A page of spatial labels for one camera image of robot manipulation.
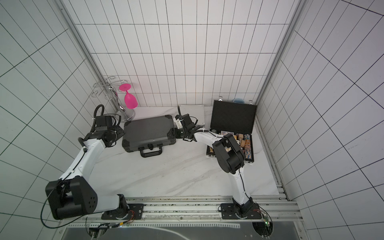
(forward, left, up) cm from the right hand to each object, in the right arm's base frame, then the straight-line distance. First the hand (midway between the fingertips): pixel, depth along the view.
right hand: (173, 130), depth 96 cm
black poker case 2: (+10, -42, +2) cm, 43 cm away
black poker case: (-3, +17, -3) cm, 17 cm away
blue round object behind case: (+32, -47, -1) cm, 57 cm away
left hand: (-11, +30, +7) cm, 32 cm away
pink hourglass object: (+16, +31, +11) cm, 37 cm away
